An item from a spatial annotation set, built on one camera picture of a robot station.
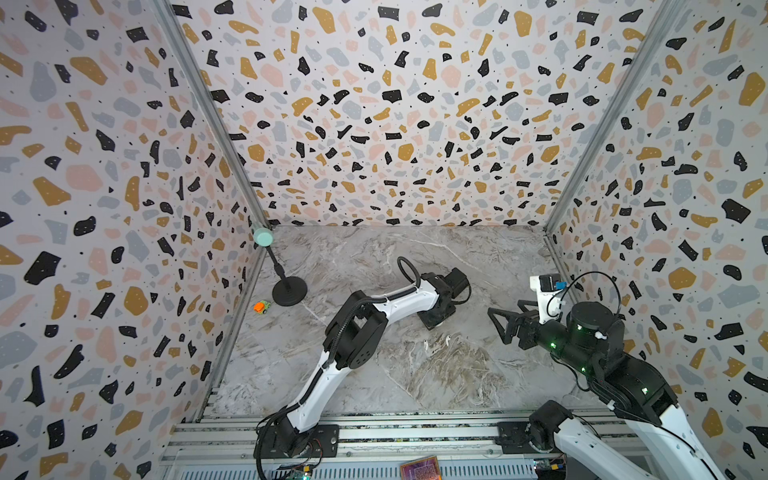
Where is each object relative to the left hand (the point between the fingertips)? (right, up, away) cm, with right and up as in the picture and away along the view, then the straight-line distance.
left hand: (452, 314), depth 94 cm
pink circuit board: (-11, -31, -25) cm, 41 cm away
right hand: (+6, +8, -30) cm, 32 cm away
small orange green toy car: (-61, +2, +1) cm, 61 cm away
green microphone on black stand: (-54, +6, +7) cm, 55 cm away
